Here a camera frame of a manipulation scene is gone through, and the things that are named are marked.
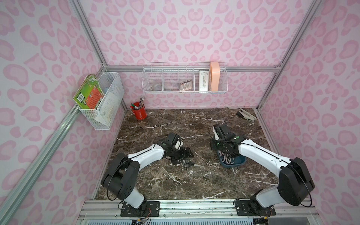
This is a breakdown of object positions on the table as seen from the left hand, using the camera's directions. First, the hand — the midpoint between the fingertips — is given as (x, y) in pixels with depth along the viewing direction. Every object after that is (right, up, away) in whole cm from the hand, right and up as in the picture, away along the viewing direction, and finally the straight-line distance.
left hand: (189, 157), depth 85 cm
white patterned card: (+9, +49, +7) cm, 50 cm away
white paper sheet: (-49, +30, 0) cm, 58 cm away
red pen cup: (-39, +28, +28) cm, 56 cm away
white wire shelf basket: (-3, +53, +14) cm, 55 cm away
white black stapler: (+44, +28, +28) cm, 60 cm away
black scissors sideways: (-1, -5, +3) cm, 6 cm away
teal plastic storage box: (+31, -3, +3) cm, 31 cm away
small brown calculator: (-2, +46, +9) cm, 47 cm away
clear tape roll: (-22, +44, +7) cm, 50 cm away
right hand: (+13, +8, +1) cm, 15 cm away
